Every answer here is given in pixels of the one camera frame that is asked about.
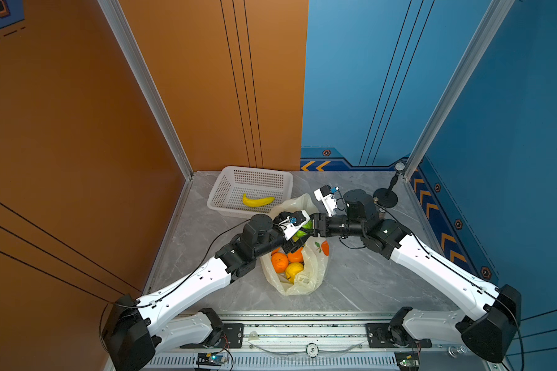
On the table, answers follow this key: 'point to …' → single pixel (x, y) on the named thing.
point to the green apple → (309, 225)
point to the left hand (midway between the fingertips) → (305, 220)
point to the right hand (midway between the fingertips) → (302, 225)
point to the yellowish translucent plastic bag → (316, 252)
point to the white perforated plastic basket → (240, 191)
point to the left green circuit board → (216, 359)
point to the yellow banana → (257, 202)
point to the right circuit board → (408, 361)
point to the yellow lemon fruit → (292, 269)
